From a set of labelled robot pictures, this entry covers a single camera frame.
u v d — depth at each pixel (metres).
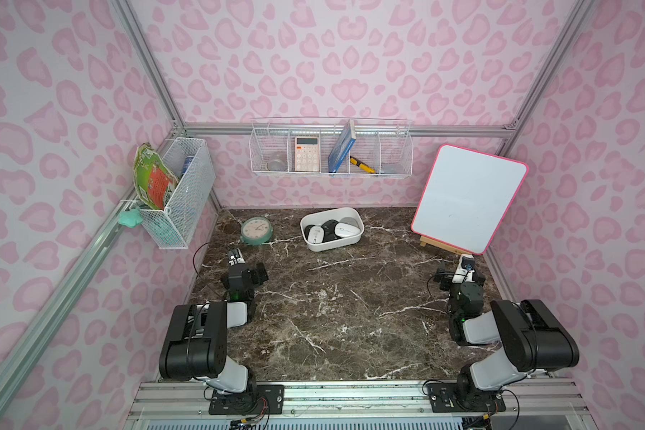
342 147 0.88
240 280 0.72
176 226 0.73
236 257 0.81
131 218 0.63
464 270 0.76
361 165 0.98
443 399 0.72
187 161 0.88
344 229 1.04
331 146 0.98
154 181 0.75
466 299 0.68
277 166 0.96
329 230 1.09
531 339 0.45
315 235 1.04
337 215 1.15
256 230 1.10
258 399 0.72
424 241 1.04
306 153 0.95
